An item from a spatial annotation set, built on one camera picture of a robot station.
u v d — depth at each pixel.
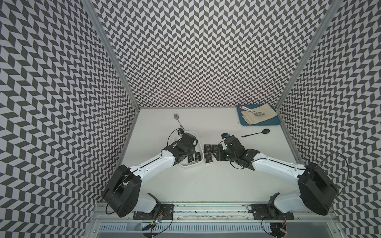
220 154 0.74
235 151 0.64
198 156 0.89
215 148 0.94
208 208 0.75
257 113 1.13
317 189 0.42
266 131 1.02
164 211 0.72
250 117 1.12
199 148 0.92
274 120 1.08
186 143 0.65
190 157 0.89
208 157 0.90
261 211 0.73
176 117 1.12
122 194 0.41
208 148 0.94
